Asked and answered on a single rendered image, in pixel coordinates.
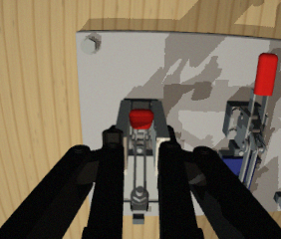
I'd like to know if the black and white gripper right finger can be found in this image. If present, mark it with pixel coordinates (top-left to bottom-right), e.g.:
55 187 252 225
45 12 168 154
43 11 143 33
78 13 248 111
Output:
151 101 281 239

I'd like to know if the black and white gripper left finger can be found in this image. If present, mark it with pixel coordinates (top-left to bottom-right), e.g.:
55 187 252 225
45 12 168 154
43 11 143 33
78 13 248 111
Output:
0 100 131 239

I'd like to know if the grey fixture plate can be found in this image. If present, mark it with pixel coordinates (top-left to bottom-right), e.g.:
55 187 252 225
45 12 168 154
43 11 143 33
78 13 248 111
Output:
76 30 281 212

